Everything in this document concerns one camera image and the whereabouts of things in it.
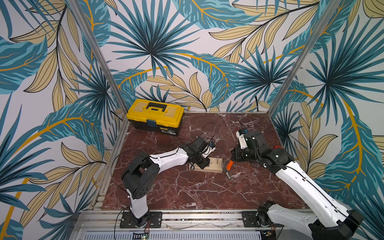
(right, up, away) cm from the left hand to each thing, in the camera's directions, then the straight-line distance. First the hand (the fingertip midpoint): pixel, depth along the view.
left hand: (205, 163), depth 88 cm
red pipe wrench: (+50, +8, +13) cm, 52 cm away
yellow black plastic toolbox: (-28, +28, +7) cm, 40 cm away
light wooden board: (+6, -1, 0) cm, 6 cm away
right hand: (+12, +9, -13) cm, 20 cm away
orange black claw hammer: (+11, +1, -10) cm, 15 cm away
